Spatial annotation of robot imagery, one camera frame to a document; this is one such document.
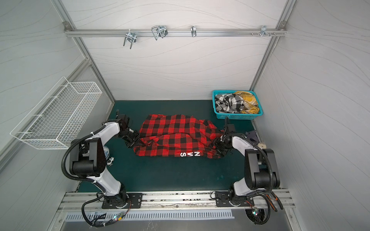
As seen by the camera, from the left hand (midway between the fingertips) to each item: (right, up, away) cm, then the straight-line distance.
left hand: (146, 139), depth 90 cm
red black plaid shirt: (+20, +2, +6) cm, 21 cm away
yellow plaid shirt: (+73, +23, +15) cm, 78 cm away
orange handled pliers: (+70, -29, -18) cm, 77 cm away
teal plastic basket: (+60, +15, +14) cm, 63 cm away
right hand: (+43, -4, +1) cm, 44 cm away
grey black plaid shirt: (+58, +24, +18) cm, 65 cm away
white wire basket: (-37, +12, -24) cm, 46 cm away
